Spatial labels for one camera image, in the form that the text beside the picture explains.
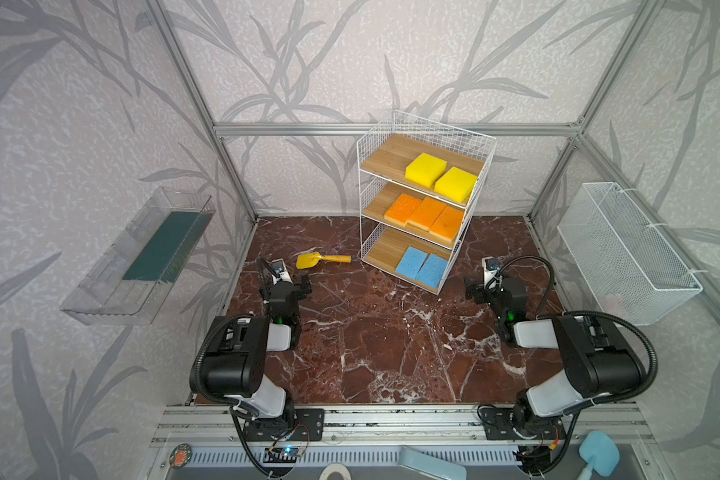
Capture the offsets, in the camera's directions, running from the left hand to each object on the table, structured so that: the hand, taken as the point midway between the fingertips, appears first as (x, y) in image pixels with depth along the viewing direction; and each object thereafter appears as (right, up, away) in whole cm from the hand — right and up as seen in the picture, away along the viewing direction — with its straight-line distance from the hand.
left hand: (290, 263), depth 92 cm
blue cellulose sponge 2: (+46, -3, +9) cm, 47 cm away
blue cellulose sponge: (+39, 0, +10) cm, 40 cm away
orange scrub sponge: (+42, +15, -8) cm, 45 cm away
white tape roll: (+18, -45, -24) cm, 54 cm away
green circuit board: (+4, -45, -21) cm, 50 cm away
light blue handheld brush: (+80, -43, -23) cm, 93 cm away
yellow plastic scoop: (+3, 0, +13) cm, 14 cm away
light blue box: (+40, -42, -28) cm, 65 cm away
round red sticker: (-19, -43, -23) cm, 53 cm away
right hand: (+61, -1, +2) cm, 61 cm away
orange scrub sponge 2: (+47, +12, -10) cm, 50 cm away
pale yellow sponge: (+35, +16, -5) cm, 39 cm away
